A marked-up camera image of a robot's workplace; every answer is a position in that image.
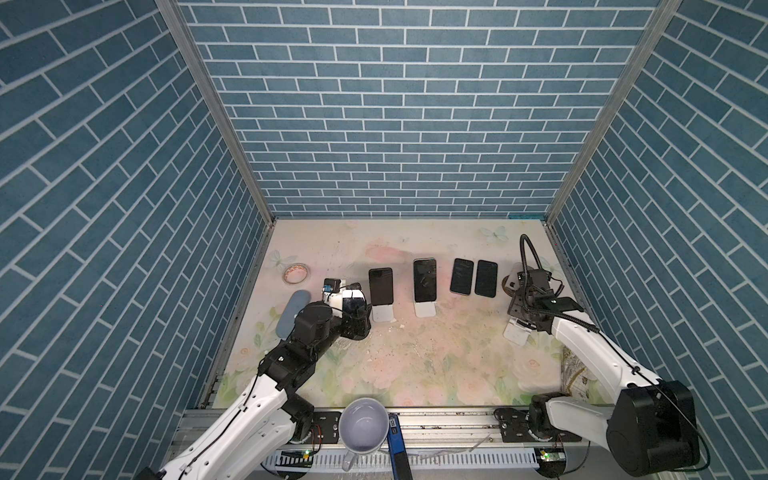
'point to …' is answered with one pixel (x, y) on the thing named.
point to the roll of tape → (295, 273)
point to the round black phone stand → (356, 328)
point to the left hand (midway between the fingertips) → (358, 304)
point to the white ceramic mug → (363, 426)
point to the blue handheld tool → (400, 464)
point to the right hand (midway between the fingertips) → (523, 304)
